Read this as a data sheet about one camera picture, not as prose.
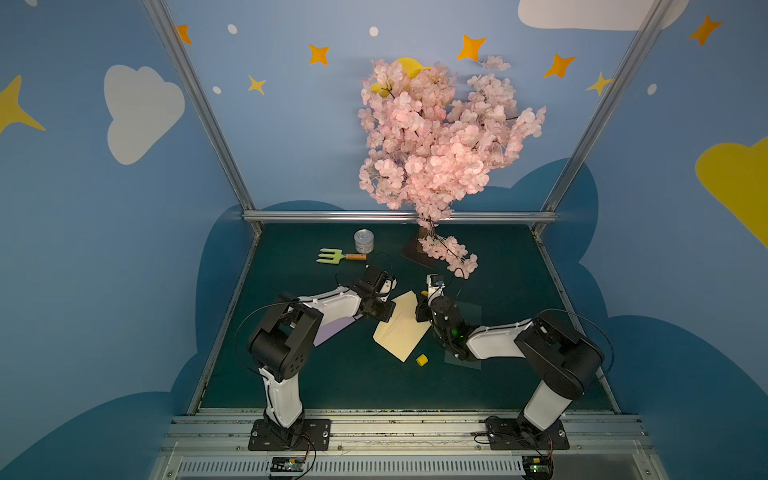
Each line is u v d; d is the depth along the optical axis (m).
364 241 1.11
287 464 0.72
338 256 1.12
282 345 0.49
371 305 0.75
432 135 0.73
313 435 0.74
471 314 0.98
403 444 0.73
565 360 0.47
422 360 0.86
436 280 0.81
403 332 0.93
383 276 0.79
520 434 0.66
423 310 0.82
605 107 0.86
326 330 0.93
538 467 0.73
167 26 0.71
